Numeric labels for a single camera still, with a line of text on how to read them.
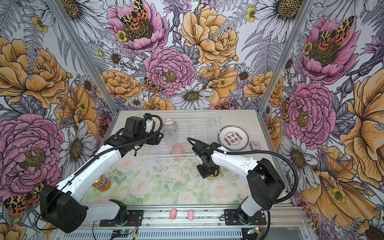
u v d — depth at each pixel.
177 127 1.09
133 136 0.60
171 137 0.94
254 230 0.72
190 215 0.75
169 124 1.04
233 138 1.02
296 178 0.43
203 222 0.74
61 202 0.39
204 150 0.63
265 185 0.44
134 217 0.75
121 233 0.71
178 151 0.88
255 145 0.99
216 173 0.66
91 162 0.47
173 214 0.75
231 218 0.74
